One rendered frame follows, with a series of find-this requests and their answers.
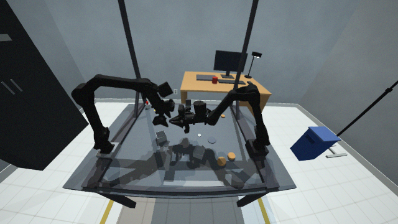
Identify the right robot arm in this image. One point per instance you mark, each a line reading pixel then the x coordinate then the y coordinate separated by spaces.
pixel 84 96

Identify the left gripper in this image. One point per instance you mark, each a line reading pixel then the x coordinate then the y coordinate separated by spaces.
pixel 183 119

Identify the grey-blue flat round disc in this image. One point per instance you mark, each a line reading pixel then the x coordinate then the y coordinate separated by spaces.
pixel 211 140

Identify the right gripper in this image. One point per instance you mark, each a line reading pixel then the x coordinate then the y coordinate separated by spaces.
pixel 160 119

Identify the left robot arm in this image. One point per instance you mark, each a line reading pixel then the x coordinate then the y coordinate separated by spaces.
pixel 248 93

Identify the white open-top square box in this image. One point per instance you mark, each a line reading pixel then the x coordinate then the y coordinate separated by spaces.
pixel 160 136

